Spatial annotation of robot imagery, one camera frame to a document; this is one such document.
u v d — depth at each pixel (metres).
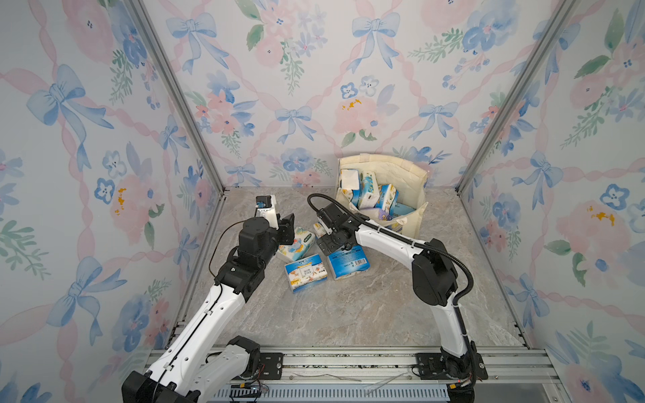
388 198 0.93
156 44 0.75
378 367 0.76
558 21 0.71
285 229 0.64
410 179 0.91
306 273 0.86
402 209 0.97
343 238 0.69
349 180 0.88
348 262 0.88
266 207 0.61
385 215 0.85
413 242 0.56
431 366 0.73
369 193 0.88
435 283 0.54
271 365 0.73
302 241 0.95
